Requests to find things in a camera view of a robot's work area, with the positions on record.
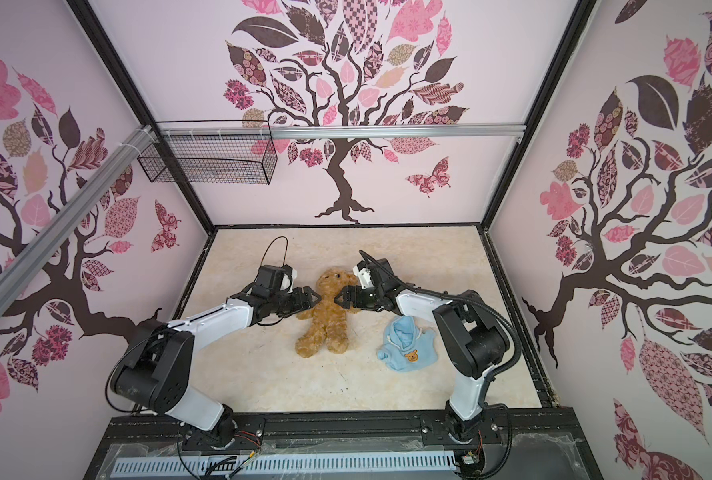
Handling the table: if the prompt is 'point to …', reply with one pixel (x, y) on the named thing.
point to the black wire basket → (212, 152)
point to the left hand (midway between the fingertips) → (314, 304)
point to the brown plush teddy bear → (329, 323)
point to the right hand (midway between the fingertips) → (344, 297)
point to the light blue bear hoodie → (407, 347)
